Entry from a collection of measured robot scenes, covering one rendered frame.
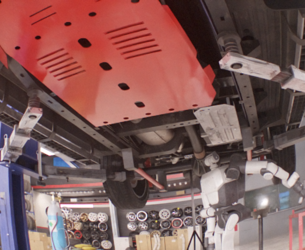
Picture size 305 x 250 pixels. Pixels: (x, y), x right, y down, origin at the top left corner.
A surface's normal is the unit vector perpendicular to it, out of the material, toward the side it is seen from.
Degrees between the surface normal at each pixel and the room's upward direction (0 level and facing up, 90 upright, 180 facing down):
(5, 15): 178
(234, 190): 101
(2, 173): 90
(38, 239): 90
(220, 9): 170
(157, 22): 178
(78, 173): 90
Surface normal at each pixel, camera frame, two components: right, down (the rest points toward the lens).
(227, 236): 0.46, 0.10
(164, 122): -0.30, -0.29
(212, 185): -0.89, 0.12
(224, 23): 0.04, 0.89
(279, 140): -0.65, -0.20
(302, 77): 0.35, -0.33
